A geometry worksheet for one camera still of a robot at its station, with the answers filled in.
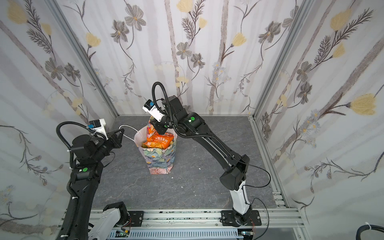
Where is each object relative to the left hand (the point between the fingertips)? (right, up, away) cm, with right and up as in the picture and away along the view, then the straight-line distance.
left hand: (120, 125), depth 69 cm
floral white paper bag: (+16, -19, +10) cm, 27 cm away
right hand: (+15, +4, -3) cm, 16 cm away
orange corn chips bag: (+15, -8, +11) cm, 21 cm away
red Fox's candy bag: (+14, -2, +1) cm, 14 cm away
